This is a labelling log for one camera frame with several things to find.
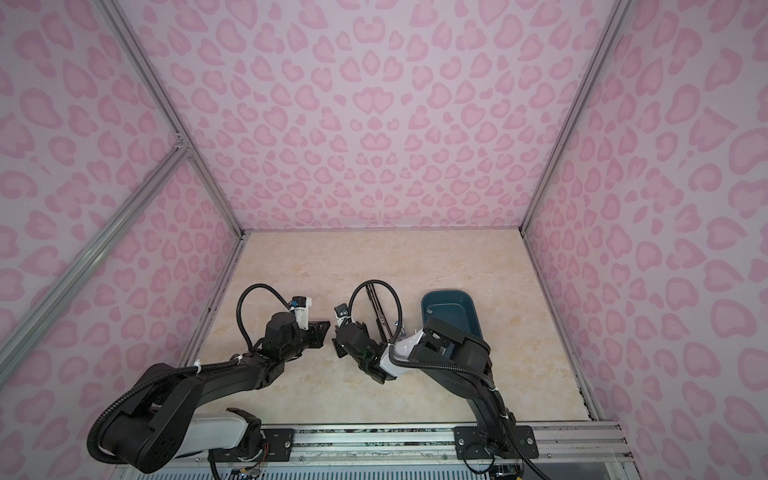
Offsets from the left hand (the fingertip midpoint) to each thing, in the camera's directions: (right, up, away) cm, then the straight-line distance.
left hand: (330, 319), depth 89 cm
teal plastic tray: (+38, +2, +6) cm, 39 cm away
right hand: (+2, -2, +2) cm, 4 cm away
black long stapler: (+14, +1, +6) cm, 15 cm away
